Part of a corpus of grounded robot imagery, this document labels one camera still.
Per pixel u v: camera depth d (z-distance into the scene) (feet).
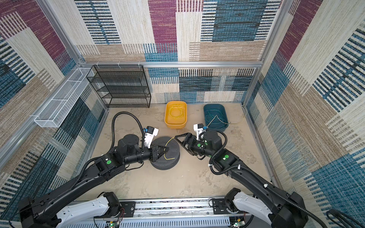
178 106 3.66
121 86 3.57
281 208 1.29
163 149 2.18
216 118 3.55
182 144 2.03
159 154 2.10
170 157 2.26
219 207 2.40
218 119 3.37
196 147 2.03
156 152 1.91
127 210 2.40
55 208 1.35
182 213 2.39
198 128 2.25
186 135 2.09
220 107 3.68
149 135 2.01
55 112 2.35
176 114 3.79
